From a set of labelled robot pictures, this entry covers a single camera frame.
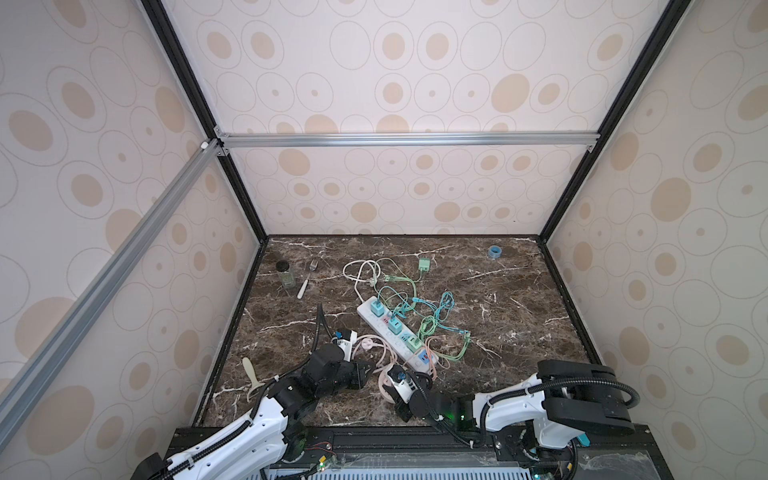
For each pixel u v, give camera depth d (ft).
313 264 3.59
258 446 1.92
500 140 5.47
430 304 3.28
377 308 3.01
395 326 2.87
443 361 2.87
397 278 3.52
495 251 3.75
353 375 2.29
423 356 2.80
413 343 2.74
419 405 1.91
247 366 2.82
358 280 3.47
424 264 3.59
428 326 2.92
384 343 2.94
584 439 2.44
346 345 2.42
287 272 3.25
